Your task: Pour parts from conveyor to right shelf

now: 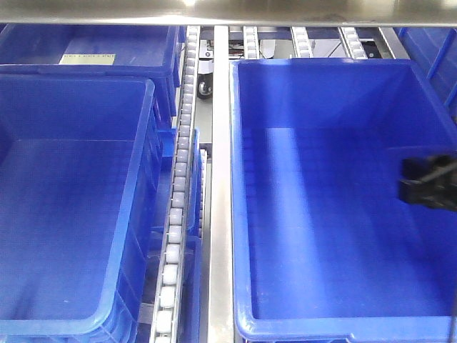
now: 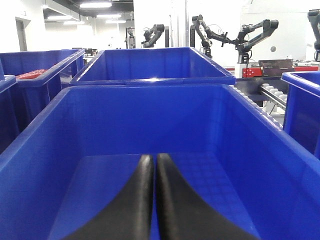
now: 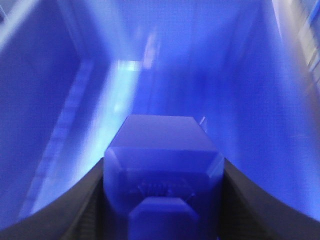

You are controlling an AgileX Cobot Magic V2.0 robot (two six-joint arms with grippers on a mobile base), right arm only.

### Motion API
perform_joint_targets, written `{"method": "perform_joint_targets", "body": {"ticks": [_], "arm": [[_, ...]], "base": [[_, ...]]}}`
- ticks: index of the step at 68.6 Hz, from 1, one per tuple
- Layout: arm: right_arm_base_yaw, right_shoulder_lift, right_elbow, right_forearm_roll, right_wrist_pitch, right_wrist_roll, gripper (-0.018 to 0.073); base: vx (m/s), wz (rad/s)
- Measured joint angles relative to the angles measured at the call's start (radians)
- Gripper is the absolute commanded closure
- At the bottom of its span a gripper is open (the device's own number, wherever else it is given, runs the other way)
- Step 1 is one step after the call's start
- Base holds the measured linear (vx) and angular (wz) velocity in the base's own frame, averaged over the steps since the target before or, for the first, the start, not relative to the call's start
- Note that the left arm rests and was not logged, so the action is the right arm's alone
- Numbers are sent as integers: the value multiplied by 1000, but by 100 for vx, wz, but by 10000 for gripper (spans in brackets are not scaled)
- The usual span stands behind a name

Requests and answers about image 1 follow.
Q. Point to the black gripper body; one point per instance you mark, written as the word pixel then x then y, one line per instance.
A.
pixel 428 194

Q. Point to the large blue bin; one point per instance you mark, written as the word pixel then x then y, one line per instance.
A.
pixel 321 214
pixel 71 214
pixel 143 46
pixel 428 53

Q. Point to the steel flow rack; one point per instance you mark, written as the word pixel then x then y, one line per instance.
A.
pixel 219 178

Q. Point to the black castor wheel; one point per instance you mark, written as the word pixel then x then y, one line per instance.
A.
pixel 204 89

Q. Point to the pale rectangular card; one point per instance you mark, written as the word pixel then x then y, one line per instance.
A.
pixel 87 59

